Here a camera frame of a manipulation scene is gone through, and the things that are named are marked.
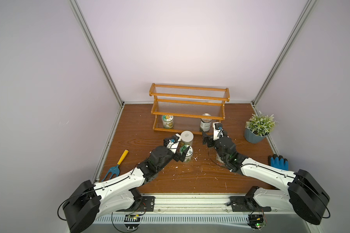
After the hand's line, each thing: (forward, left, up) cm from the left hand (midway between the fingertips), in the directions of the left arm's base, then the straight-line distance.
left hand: (183, 142), depth 76 cm
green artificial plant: (+13, -47, -1) cm, 49 cm away
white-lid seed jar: (+9, -2, -10) cm, 13 cm away
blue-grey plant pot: (+9, -43, -9) cm, 45 cm away
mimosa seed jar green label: (-2, -3, -11) cm, 11 cm away
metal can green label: (+17, -15, -10) cm, 25 cm away
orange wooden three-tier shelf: (+31, -3, -7) cm, 32 cm away
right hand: (+8, -16, +1) cm, 18 cm away
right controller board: (-33, -35, -18) cm, 51 cm away
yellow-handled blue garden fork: (-9, +41, -20) cm, 47 cm away
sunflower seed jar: (+21, +11, -9) cm, 26 cm away
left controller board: (-34, +26, -22) cm, 48 cm away
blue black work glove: (-4, -58, -16) cm, 60 cm away
